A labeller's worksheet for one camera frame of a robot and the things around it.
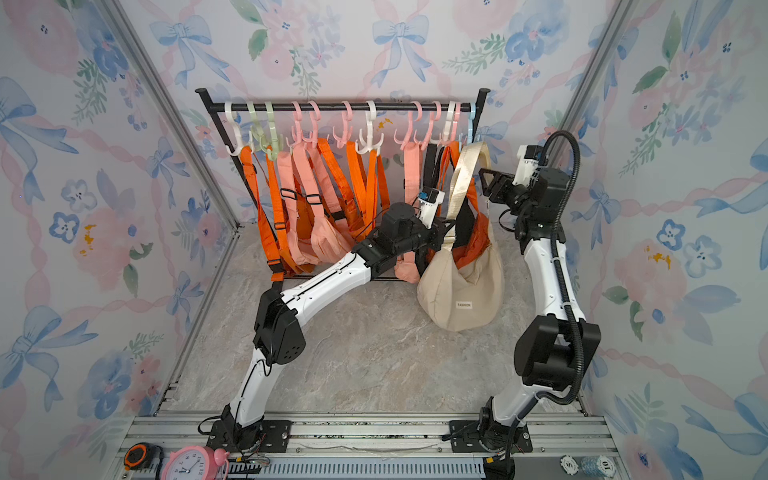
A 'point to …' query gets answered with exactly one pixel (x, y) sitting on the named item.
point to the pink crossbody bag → (407, 267)
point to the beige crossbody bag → (454, 292)
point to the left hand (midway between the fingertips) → (458, 219)
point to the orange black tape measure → (142, 455)
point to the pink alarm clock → (195, 463)
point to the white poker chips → (599, 466)
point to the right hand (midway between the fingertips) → (491, 169)
